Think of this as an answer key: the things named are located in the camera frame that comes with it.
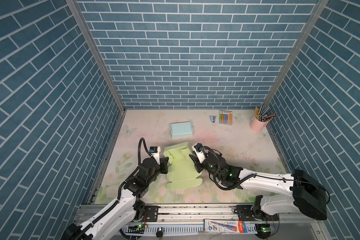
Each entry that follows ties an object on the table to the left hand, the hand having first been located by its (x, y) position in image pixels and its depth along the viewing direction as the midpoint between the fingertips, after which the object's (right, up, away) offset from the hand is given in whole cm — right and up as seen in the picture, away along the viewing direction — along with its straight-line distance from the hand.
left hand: (170, 158), depth 82 cm
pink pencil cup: (+59, +18, +23) cm, 66 cm away
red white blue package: (+29, -29, -12) cm, 43 cm away
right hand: (+11, +4, -4) cm, 13 cm away
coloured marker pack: (+39, +24, +32) cm, 56 cm away
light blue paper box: (+6, +15, +24) cm, 29 cm away
